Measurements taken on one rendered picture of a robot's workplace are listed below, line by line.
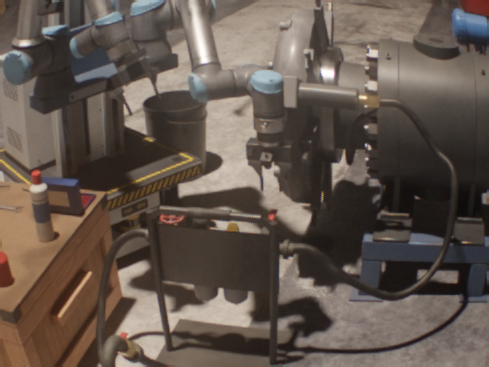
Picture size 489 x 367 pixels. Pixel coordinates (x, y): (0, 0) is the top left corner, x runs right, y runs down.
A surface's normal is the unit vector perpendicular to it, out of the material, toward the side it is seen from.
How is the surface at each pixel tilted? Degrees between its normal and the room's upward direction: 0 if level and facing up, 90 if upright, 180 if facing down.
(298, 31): 28
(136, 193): 90
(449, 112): 66
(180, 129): 93
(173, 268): 90
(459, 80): 41
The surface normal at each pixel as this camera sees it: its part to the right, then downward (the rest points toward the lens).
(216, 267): -0.26, 0.42
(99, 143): 0.66, 0.29
